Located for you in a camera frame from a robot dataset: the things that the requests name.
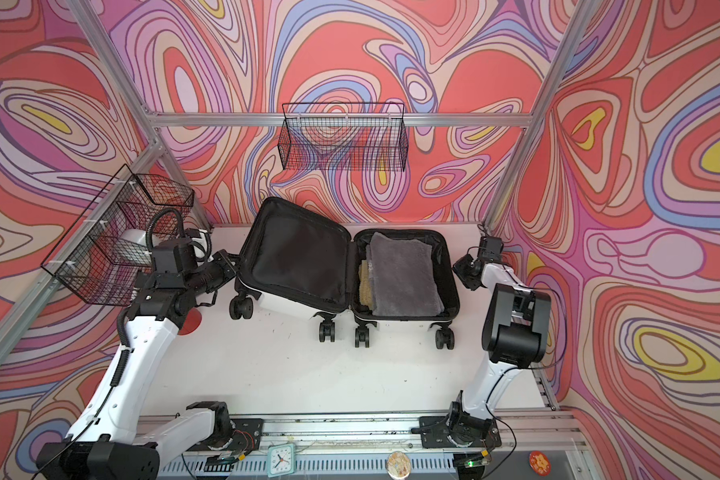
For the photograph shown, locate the khaki shorts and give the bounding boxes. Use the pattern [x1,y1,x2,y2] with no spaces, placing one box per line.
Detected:
[358,260,374,311]

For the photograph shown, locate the wire basket on left wall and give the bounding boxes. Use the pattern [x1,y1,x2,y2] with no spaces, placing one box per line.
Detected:
[41,166,194,306]

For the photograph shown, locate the round wooden coaster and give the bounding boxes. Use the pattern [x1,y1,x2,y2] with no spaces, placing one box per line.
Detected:
[386,451,413,480]

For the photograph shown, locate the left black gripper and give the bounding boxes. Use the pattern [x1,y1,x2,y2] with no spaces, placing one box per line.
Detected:
[181,249,244,300]

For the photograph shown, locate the white roll in basket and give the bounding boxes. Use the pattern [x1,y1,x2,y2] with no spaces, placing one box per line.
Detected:
[113,229,151,266]

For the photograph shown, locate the grey towel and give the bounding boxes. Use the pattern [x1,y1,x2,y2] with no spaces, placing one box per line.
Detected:
[366,233,444,319]

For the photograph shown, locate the red pen holder cup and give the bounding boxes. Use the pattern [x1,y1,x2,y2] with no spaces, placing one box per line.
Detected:
[178,308,203,336]

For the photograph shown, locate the black suitcase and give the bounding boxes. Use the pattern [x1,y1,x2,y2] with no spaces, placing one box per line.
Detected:
[229,197,460,350]

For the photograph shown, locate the wire basket on wall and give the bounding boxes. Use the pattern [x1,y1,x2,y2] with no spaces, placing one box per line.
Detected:
[41,166,194,306]
[277,101,409,172]

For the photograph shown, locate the wire basket on back wall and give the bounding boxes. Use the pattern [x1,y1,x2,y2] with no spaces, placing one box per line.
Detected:
[277,101,409,172]

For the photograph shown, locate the small teal alarm clock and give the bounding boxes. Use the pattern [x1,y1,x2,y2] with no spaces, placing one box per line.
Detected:
[266,443,296,478]

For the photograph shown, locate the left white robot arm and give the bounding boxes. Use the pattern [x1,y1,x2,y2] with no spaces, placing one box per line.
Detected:
[36,236,239,479]

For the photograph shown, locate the red round sticker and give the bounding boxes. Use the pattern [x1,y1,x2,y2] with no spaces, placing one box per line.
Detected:
[529,450,551,477]

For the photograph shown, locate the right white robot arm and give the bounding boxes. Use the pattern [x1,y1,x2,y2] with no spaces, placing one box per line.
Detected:
[445,234,552,448]

